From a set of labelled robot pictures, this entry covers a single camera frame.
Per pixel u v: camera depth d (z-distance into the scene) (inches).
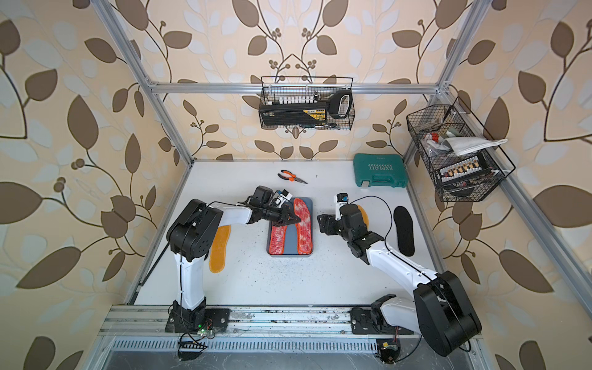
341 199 29.7
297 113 32.5
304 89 35.9
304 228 36.6
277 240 35.9
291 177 44.7
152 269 34.0
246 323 29.7
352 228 25.6
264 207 33.1
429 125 31.9
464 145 24.9
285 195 36.7
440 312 15.9
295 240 36.7
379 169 43.9
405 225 37.9
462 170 26.6
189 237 20.9
